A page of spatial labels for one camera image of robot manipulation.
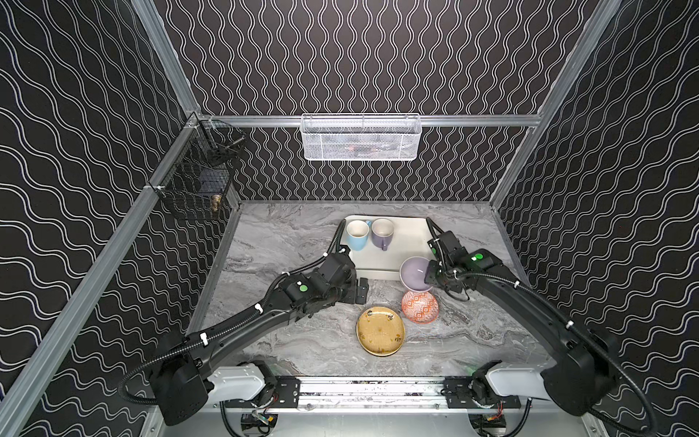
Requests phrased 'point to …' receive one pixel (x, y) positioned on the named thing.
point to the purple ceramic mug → (382, 232)
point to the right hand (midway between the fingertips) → (433, 277)
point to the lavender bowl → (412, 273)
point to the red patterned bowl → (420, 307)
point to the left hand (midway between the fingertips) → (356, 281)
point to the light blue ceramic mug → (357, 231)
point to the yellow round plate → (380, 331)
